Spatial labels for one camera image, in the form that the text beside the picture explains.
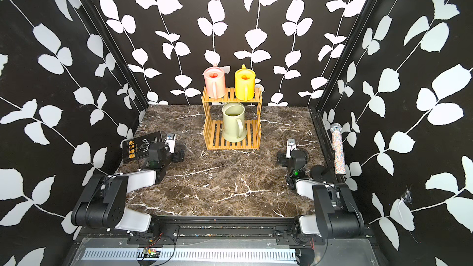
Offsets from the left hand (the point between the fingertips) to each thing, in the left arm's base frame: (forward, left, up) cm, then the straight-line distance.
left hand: (175, 142), depth 94 cm
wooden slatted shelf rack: (+19, -18, -7) cm, 27 cm away
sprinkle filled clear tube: (-19, -75, +13) cm, 78 cm away
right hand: (-5, -59, +1) cm, 60 cm away
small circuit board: (-46, +3, -8) cm, 47 cm away
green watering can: (+5, -31, +11) cm, 33 cm away
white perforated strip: (-48, -14, -8) cm, 50 cm away
